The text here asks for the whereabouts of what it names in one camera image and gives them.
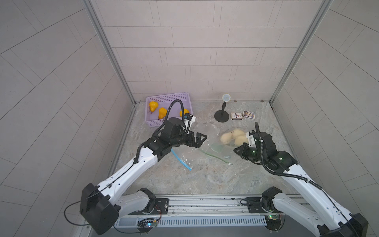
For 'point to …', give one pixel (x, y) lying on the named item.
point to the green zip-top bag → (224, 152)
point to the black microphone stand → (222, 115)
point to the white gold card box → (236, 116)
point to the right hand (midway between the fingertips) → (232, 150)
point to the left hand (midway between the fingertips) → (202, 135)
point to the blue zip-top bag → (188, 155)
